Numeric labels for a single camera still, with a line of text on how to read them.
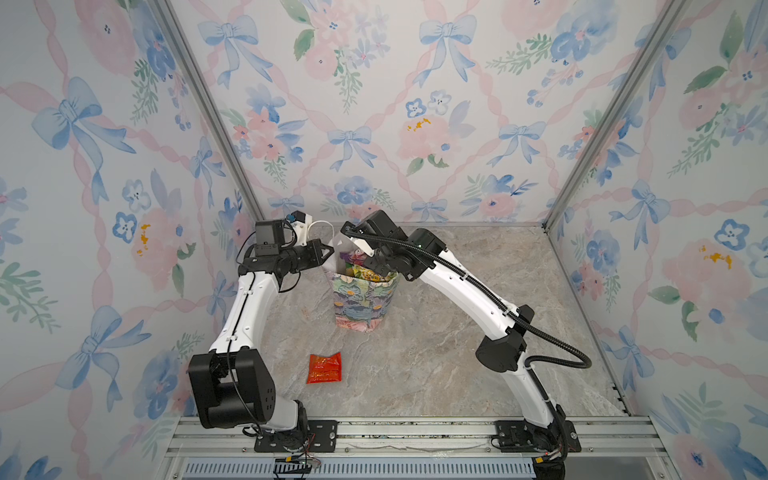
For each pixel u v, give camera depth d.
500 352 0.56
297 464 0.72
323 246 0.78
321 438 0.74
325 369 0.84
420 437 0.76
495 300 0.51
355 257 0.81
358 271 0.78
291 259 0.68
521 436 0.73
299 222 0.73
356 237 0.56
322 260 0.75
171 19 0.70
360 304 0.81
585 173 1.01
